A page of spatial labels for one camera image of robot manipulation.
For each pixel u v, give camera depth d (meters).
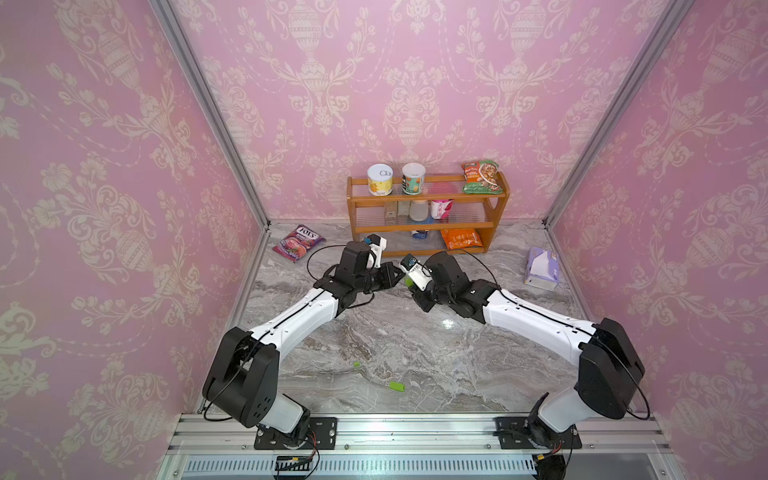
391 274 0.74
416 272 0.73
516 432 0.74
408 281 0.74
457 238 1.10
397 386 0.81
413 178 0.85
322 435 0.74
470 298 0.60
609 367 0.43
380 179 0.85
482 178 0.87
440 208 0.97
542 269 1.01
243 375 0.43
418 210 1.00
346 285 0.65
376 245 0.77
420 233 1.12
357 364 0.85
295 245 1.10
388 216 1.00
